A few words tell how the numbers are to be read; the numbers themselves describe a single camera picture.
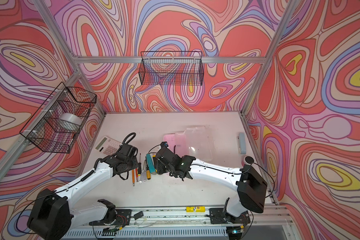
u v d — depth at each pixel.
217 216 0.73
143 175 0.86
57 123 0.70
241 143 0.96
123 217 0.73
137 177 0.86
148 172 0.87
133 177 0.86
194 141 0.95
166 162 0.58
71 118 0.74
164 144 0.70
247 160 0.88
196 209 0.75
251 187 0.41
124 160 0.64
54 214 0.40
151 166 0.91
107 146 0.98
